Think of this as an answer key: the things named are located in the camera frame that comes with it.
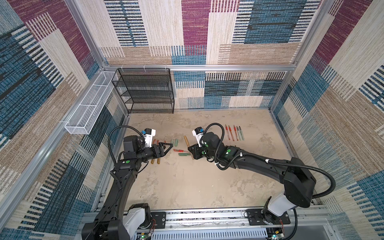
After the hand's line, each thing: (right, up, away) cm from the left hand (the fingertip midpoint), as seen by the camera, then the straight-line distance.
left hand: (168, 144), depth 76 cm
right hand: (+11, -3, +4) cm, 12 cm away
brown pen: (+9, +1, +5) cm, 10 cm away
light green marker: (+46, +4, +30) cm, 55 cm away
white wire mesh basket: (-55, +14, +16) cm, 59 cm away
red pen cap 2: (-11, -1, +27) cm, 29 cm away
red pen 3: (+43, +4, +31) cm, 53 cm away
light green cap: (-2, -1, +26) cm, 26 cm away
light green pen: (+44, +4, +29) cm, 53 cm away
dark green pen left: (+7, -9, +20) cm, 23 cm away
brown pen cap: (-13, -12, +18) cm, 25 cm away
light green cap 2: (+1, -2, +25) cm, 25 cm away
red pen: (+36, +8, +33) cm, 49 cm away
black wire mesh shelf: (-22, +35, +34) cm, 54 cm away
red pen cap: (-14, -1, +27) cm, 30 cm away
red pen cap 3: (-7, -1, +26) cm, 27 cm away
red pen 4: (+4, -7, +22) cm, 24 cm away
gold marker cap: (-9, -12, +18) cm, 23 cm away
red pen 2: (+39, +7, +32) cm, 51 cm away
